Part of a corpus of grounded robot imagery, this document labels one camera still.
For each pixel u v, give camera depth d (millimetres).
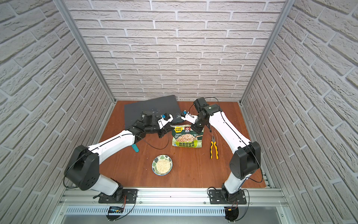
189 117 700
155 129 724
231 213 695
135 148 911
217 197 725
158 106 1132
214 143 926
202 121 682
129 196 741
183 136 832
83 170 431
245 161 437
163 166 809
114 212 714
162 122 694
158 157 832
